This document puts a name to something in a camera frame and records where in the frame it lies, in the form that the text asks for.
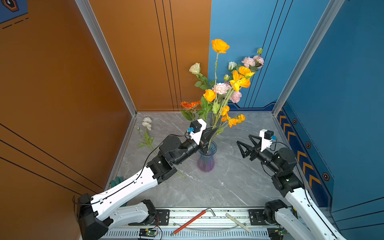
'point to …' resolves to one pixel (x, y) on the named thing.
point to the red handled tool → (192, 220)
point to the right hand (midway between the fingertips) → (243, 139)
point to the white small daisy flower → (146, 124)
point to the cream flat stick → (238, 222)
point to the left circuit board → (148, 232)
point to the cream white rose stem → (205, 84)
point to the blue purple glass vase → (206, 162)
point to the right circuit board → (276, 233)
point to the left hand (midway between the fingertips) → (214, 126)
